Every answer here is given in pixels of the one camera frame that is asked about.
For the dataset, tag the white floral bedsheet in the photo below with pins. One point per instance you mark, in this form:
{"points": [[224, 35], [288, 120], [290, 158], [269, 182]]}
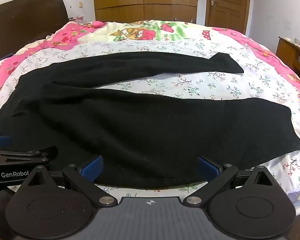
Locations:
{"points": [[215, 85]]}

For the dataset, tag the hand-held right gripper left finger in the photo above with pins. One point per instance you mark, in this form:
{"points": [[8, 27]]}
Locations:
{"points": [[93, 167]]}

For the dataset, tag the pink cartoon print quilt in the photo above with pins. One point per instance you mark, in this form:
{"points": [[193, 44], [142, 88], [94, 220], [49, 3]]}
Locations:
{"points": [[140, 31]]}

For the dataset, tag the pink plush toy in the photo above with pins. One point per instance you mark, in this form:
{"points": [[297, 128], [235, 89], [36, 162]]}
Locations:
{"points": [[98, 24]]}

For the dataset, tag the wooden wardrobe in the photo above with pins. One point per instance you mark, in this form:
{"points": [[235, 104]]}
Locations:
{"points": [[145, 0]]}

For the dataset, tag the wooden desk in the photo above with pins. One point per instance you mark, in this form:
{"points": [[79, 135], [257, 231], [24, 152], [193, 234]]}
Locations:
{"points": [[286, 51]]}

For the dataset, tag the black pants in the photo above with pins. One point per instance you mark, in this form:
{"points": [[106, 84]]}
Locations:
{"points": [[140, 130]]}

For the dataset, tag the dark brown headboard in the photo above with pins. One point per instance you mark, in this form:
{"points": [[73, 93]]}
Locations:
{"points": [[22, 22]]}

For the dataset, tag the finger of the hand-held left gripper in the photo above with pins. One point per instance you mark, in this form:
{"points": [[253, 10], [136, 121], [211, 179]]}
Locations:
{"points": [[0, 143], [35, 153]]}

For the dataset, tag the wooden door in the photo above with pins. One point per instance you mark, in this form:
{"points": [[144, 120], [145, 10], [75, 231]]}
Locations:
{"points": [[230, 7]]}

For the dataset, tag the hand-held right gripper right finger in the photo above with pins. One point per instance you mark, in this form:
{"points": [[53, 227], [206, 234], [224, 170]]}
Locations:
{"points": [[210, 167]]}

